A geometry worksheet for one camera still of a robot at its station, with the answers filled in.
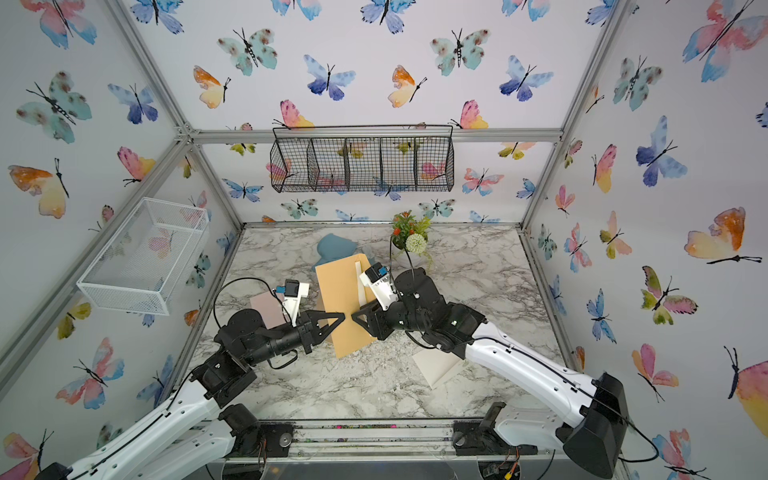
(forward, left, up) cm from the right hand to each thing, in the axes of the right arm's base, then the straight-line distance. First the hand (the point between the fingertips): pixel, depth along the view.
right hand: (361, 310), depth 67 cm
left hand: (-3, +3, +1) cm, 4 cm away
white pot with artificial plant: (+33, -10, -11) cm, 36 cm away
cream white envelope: (-2, -19, -26) cm, 32 cm away
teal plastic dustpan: (+41, +19, -28) cm, 53 cm away
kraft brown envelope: (+4, +3, +4) cm, 6 cm away
